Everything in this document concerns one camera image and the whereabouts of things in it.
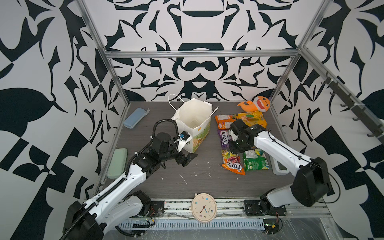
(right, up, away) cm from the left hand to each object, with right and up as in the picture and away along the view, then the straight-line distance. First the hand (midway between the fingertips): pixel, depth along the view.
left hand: (191, 144), depth 74 cm
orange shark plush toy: (+49, +23, +35) cm, 64 cm away
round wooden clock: (+6, -30, -1) cm, 30 cm away
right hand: (+23, -4, +9) cm, 25 cm away
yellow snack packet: (+42, +13, +31) cm, 54 cm away
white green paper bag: (+1, +14, +25) cm, 29 cm away
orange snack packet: (+23, +10, +31) cm, 40 cm away
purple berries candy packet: (+21, 0, +24) cm, 32 cm away
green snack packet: (+37, -11, +15) cm, 42 cm away
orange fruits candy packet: (+23, -12, +13) cm, 29 cm away
